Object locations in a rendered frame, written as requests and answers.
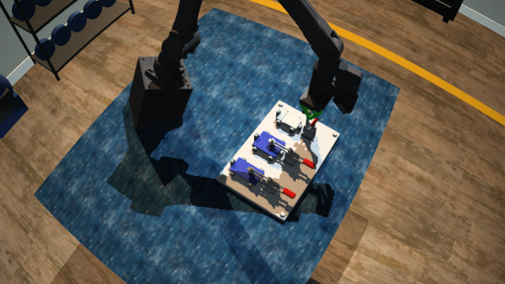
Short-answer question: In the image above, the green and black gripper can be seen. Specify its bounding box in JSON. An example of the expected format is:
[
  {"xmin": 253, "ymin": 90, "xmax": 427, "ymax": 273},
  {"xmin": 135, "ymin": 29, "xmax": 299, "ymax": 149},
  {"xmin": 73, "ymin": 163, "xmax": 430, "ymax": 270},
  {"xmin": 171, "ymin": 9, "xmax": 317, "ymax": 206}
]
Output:
[{"xmin": 299, "ymin": 78, "xmax": 331, "ymax": 121}]

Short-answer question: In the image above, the white fixture plate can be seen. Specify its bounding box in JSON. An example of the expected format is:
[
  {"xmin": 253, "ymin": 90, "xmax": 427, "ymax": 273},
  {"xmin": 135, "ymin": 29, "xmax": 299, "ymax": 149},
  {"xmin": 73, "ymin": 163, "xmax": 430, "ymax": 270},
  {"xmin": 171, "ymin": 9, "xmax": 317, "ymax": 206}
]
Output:
[{"xmin": 216, "ymin": 101, "xmax": 340, "ymax": 222}]

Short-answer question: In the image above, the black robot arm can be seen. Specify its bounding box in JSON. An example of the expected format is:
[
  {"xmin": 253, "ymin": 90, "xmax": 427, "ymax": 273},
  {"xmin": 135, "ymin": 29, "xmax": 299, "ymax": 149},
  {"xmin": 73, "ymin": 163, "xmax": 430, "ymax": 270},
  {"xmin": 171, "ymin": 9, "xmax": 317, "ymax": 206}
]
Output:
[{"xmin": 145, "ymin": 0, "xmax": 363, "ymax": 114}]

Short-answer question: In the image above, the blue rectangular block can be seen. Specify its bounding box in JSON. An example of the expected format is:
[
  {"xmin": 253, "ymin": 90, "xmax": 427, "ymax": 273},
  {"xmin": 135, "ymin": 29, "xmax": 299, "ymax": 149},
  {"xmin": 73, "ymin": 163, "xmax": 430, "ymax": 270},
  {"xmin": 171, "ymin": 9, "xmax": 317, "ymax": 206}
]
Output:
[
  {"xmin": 230, "ymin": 157, "xmax": 265, "ymax": 186},
  {"xmin": 252, "ymin": 131, "xmax": 286, "ymax": 160}
]

